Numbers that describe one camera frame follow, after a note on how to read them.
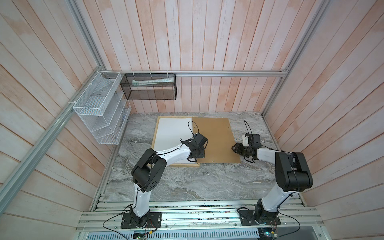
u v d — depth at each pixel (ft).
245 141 2.93
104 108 2.21
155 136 3.51
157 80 2.96
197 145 2.39
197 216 2.49
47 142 1.76
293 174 1.60
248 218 2.40
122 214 2.43
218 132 3.62
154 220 2.40
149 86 3.45
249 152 2.45
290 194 1.71
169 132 3.51
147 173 1.63
